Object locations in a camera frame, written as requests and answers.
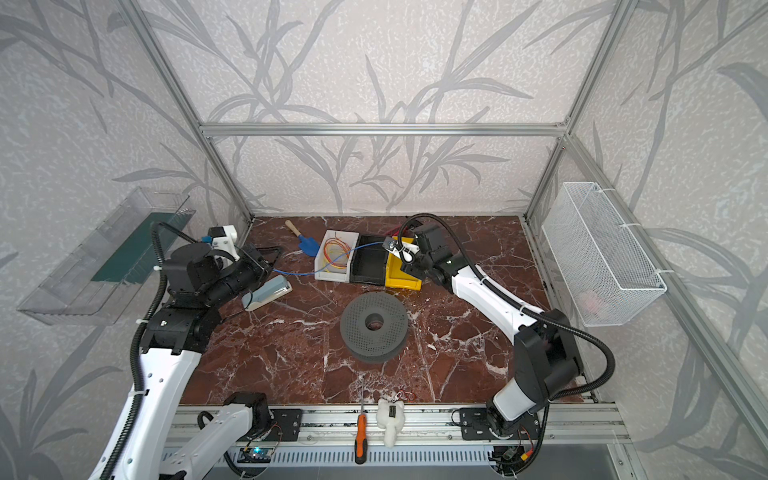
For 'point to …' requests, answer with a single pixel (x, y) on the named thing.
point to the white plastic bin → (334, 245)
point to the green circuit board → (254, 455)
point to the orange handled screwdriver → (361, 444)
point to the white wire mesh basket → (605, 277)
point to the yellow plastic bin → (395, 277)
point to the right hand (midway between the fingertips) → (412, 240)
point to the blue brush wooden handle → (307, 245)
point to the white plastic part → (390, 417)
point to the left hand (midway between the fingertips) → (289, 239)
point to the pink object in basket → (591, 301)
